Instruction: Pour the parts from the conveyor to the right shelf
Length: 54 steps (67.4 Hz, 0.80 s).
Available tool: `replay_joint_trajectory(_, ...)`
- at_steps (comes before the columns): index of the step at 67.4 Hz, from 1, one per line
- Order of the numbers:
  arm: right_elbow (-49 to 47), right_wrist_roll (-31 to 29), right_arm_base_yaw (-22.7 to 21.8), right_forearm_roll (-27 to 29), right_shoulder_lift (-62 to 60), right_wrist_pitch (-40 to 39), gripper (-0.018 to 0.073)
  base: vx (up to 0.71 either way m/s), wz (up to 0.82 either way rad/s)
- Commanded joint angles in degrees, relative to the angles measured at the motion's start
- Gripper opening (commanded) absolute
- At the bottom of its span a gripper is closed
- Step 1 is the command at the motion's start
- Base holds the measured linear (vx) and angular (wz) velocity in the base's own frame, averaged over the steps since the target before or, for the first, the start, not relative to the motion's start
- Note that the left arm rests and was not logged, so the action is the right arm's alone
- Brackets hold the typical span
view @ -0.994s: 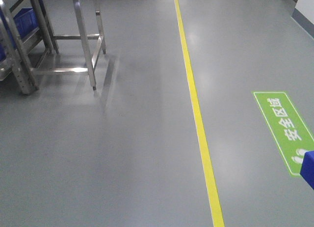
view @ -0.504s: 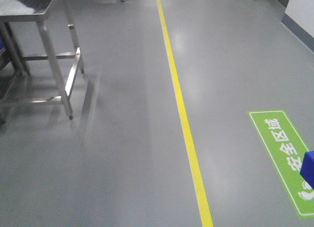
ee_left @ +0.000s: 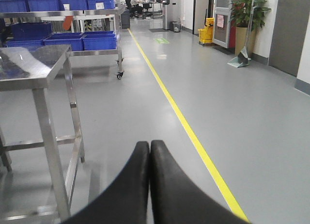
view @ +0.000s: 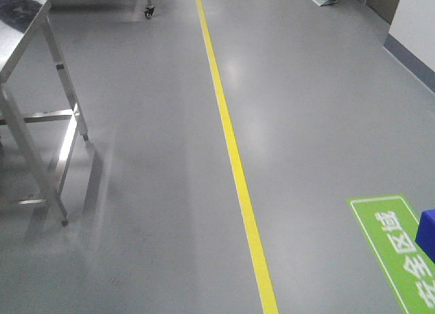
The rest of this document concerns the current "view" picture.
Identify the steel table with castors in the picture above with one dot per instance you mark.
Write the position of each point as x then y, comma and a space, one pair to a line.
149, 11

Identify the blue bottle-shaped plastic box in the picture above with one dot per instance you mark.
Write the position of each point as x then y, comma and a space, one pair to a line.
426, 232

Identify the bare steel table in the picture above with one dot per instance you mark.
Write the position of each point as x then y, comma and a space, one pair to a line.
20, 32

